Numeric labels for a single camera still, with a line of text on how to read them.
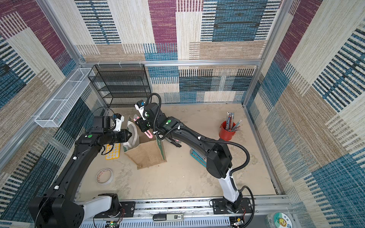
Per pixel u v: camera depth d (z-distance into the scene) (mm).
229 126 946
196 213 728
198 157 907
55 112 715
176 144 964
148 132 773
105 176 847
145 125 689
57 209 376
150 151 807
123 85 1087
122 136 699
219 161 498
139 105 675
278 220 637
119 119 711
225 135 1032
